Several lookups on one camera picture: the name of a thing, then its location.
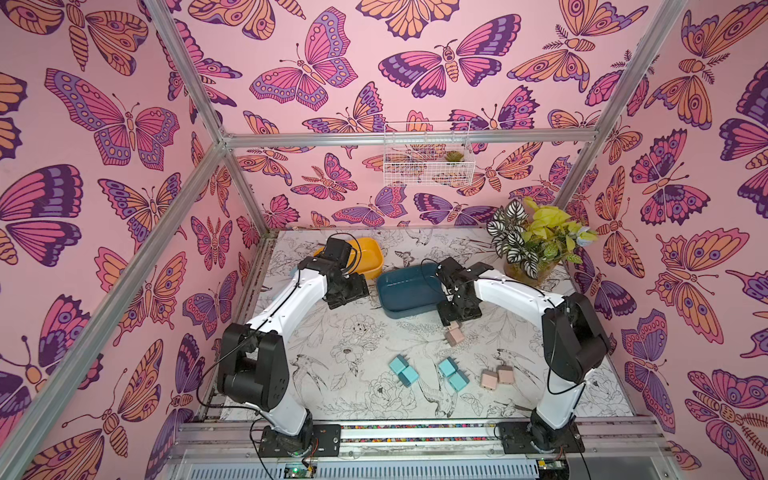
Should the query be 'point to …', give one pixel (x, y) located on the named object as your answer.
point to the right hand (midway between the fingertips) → (454, 316)
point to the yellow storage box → (368, 256)
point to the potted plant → (534, 240)
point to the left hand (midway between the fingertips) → (362, 292)
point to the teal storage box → (410, 291)
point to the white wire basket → (428, 154)
